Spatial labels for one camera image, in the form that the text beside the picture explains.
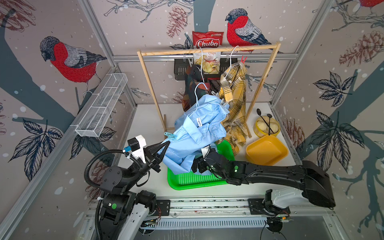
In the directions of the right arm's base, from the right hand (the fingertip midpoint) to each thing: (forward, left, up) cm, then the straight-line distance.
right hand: (194, 156), depth 74 cm
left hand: (-5, +8, +24) cm, 26 cm away
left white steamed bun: (+28, -46, -11) cm, 54 cm away
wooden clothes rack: (+33, -37, +13) cm, 51 cm away
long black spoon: (+40, -45, -9) cm, 61 cm away
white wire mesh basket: (+8, +50, +15) cm, 53 cm away
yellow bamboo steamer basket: (+28, -53, -10) cm, 60 cm away
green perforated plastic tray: (-7, +8, -16) cm, 19 cm away
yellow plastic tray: (+13, -45, -16) cm, 50 cm away
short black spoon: (+39, -53, -11) cm, 66 cm away
